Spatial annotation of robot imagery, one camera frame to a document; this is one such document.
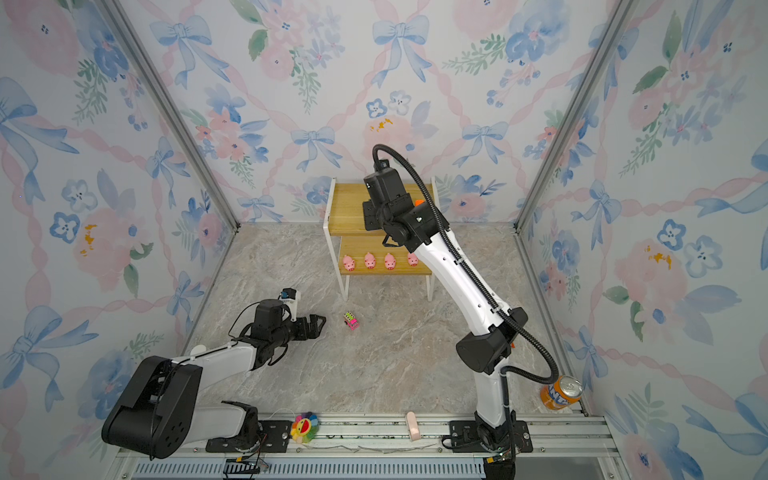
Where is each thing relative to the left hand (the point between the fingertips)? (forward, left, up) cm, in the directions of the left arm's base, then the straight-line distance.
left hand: (313, 317), depth 91 cm
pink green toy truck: (0, -11, -1) cm, 11 cm away
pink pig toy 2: (+10, -23, +15) cm, 29 cm away
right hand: (+14, -20, +34) cm, 41 cm away
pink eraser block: (-29, -29, 0) cm, 41 cm away
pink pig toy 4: (+9, -11, +15) cm, 21 cm away
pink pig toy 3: (+11, -17, +14) cm, 25 cm away
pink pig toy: (+11, -30, +15) cm, 35 cm away
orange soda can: (-22, -66, +7) cm, 70 cm away
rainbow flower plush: (-29, -2, -3) cm, 30 cm away
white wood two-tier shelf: (+13, -14, +15) cm, 24 cm away
